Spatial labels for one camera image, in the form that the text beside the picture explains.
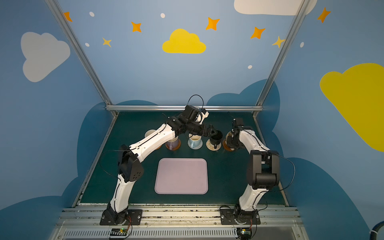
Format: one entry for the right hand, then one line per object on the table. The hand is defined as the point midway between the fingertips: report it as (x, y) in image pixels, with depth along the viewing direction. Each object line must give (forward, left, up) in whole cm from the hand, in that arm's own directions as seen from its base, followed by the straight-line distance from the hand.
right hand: (235, 143), depth 94 cm
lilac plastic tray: (-20, +33, -8) cm, 39 cm away
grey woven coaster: (0, +25, -7) cm, 26 cm away
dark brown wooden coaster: (+1, +37, -7) cm, 38 cm away
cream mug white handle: (+5, +57, +2) cm, 57 cm away
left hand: (-2, +17, +15) cm, 23 cm away
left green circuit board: (-49, +62, -10) cm, 79 cm away
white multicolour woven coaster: (+2, +15, -7) cm, 16 cm away
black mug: (+2, +12, +1) cm, 12 cm away
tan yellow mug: (+6, +3, +3) cm, 7 cm away
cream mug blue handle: (0, +26, +2) cm, 26 cm away
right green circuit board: (-46, -1, -11) cm, 47 cm away
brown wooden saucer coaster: (+2, +4, -7) cm, 9 cm away
